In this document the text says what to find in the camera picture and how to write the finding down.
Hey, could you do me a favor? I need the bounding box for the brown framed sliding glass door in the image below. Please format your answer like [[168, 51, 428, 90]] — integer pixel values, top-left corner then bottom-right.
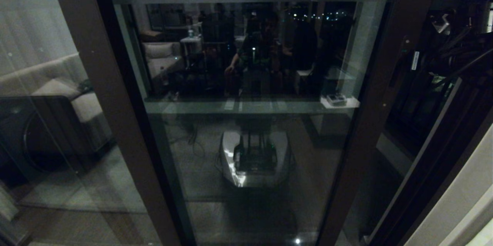
[[104, 0, 441, 246]]

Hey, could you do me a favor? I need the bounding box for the brown stone side sill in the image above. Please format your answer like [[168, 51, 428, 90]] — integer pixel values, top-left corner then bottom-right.
[[376, 132, 414, 177]]

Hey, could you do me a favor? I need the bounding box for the brown stone balcony sill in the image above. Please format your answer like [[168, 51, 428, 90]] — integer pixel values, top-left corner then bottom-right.
[[146, 97, 347, 105]]

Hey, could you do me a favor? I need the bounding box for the brown framed fixed glass panel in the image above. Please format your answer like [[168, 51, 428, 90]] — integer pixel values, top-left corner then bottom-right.
[[0, 0, 181, 246]]

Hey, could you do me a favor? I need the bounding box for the grey rug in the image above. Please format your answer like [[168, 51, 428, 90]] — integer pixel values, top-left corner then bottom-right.
[[19, 144, 149, 214]]

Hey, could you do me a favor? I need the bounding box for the white sofa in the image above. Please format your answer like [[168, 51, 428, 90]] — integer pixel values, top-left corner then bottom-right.
[[0, 53, 115, 150]]

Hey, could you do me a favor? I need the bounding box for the dark grey box furniture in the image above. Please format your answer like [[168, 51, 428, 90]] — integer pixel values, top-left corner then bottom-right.
[[0, 96, 112, 173]]

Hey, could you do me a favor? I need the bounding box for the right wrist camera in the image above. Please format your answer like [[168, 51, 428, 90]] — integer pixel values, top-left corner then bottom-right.
[[431, 13, 452, 35]]

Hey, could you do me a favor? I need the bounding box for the recessed metal door handle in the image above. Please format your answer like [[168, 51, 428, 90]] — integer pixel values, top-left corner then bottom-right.
[[381, 35, 412, 108]]

